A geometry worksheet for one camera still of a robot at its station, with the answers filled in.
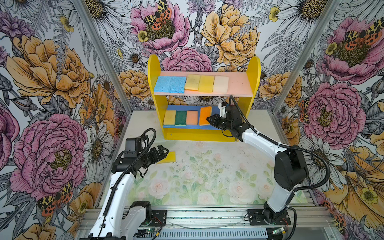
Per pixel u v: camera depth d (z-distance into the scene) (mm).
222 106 814
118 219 426
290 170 476
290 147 509
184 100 1192
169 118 959
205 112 916
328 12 730
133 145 577
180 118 959
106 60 906
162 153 688
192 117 940
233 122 692
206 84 748
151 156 675
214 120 778
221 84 746
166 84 762
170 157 946
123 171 484
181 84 762
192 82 764
